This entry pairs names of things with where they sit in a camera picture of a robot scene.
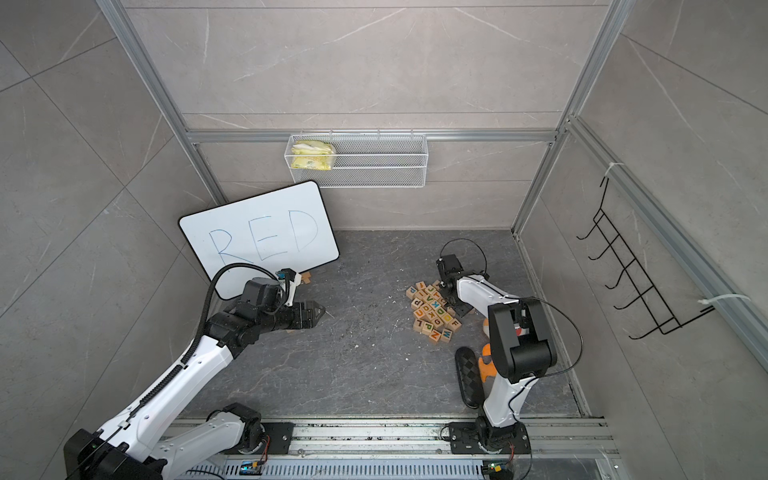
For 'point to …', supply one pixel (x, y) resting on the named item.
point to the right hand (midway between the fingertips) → (456, 298)
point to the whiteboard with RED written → (287, 228)
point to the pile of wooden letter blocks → (433, 316)
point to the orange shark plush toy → (486, 365)
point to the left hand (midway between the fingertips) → (315, 305)
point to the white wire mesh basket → (358, 160)
